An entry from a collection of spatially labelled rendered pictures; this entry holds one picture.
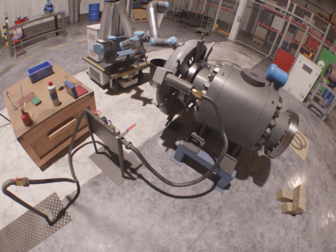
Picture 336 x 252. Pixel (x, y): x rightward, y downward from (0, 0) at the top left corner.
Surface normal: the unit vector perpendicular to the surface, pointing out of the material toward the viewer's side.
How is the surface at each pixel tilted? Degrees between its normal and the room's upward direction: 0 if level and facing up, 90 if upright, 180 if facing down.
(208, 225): 0
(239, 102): 55
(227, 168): 0
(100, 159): 0
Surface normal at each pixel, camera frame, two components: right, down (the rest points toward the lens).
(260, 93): -0.10, -0.41
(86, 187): 0.17, -0.69
